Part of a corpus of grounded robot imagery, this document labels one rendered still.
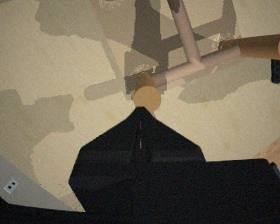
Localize wooden stool legs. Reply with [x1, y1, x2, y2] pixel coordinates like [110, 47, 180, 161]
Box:
[134, 0, 280, 113]

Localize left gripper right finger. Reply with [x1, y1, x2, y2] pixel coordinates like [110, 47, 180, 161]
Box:
[141, 106, 206, 163]

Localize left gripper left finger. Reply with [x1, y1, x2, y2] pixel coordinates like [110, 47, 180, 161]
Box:
[75, 107, 141, 163]

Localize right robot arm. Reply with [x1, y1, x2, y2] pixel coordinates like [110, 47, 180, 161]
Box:
[271, 59, 280, 84]

